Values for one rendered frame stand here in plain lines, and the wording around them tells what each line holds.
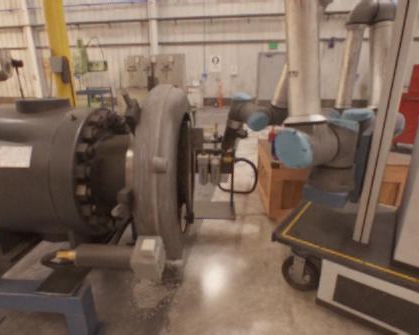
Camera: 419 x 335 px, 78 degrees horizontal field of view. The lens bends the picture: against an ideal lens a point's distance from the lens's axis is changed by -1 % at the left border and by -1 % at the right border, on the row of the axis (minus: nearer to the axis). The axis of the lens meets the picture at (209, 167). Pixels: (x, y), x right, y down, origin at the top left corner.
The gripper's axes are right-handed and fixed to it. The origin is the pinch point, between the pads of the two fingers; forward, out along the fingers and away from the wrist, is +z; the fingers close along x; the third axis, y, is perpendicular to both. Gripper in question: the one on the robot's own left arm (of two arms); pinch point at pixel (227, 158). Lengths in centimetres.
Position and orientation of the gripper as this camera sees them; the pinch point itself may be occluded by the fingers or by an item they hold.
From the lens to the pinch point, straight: 146.4
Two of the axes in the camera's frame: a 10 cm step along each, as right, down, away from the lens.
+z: -2.0, 7.5, 6.3
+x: -7.1, 3.2, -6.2
